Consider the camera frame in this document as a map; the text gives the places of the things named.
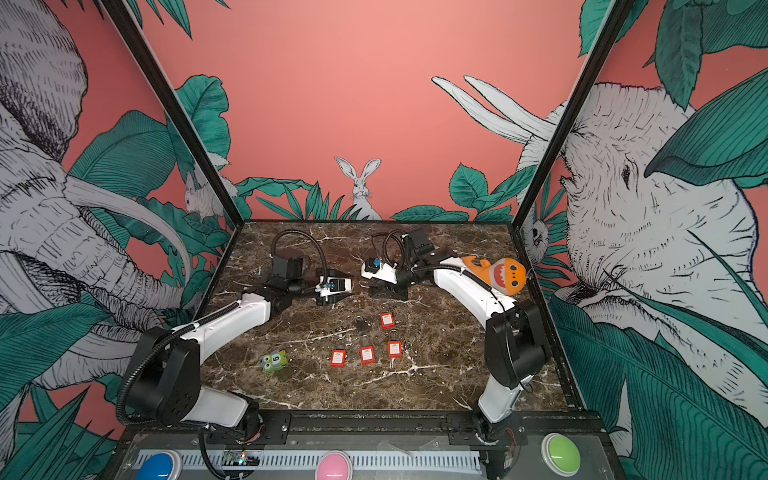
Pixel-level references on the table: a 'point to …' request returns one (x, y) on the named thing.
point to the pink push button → (334, 465)
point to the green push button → (561, 455)
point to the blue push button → (160, 465)
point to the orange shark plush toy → (506, 276)
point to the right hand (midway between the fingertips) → (371, 284)
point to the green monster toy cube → (274, 361)
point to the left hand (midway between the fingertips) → (350, 275)
